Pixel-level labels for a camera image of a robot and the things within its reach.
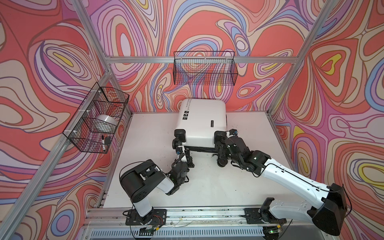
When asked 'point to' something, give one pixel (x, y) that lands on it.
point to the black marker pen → (103, 143)
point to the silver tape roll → (104, 123)
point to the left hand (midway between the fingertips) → (191, 150)
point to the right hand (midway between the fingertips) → (220, 151)
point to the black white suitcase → (199, 119)
